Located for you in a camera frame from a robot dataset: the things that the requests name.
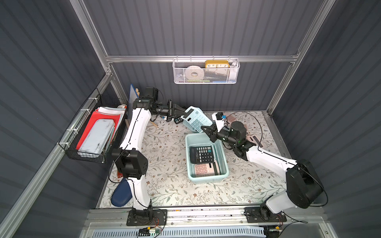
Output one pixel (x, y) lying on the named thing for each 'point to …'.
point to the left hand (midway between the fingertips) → (190, 110)
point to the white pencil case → (96, 138)
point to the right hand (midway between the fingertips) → (206, 124)
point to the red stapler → (119, 174)
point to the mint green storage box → (202, 139)
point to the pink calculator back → (231, 118)
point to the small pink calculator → (207, 169)
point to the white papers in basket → (113, 111)
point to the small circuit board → (145, 232)
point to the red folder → (97, 115)
